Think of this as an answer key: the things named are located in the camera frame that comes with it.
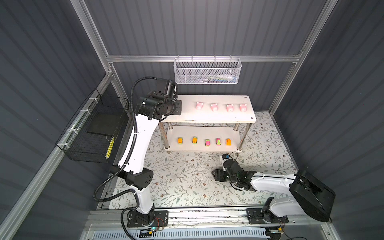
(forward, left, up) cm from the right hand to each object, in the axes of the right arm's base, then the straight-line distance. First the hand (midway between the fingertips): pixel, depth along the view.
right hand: (217, 173), depth 88 cm
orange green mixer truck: (+18, +22, +8) cm, 30 cm away
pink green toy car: (+18, -2, +7) cm, 19 cm away
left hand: (+18, +21, +38) cm, 47 cm away
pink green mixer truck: (+17, +5, +7) cm, 19 cm away
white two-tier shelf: (+41, -3, -2) cm, 42 cm away
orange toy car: (+18, -8, +7) cm, 21 cm away
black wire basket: (+8, +65, +28) cm, 71 cm away
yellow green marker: (0, +52, +28) cm, 59 cm away
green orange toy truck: (+19, +13, +8) cm, 24 cm away
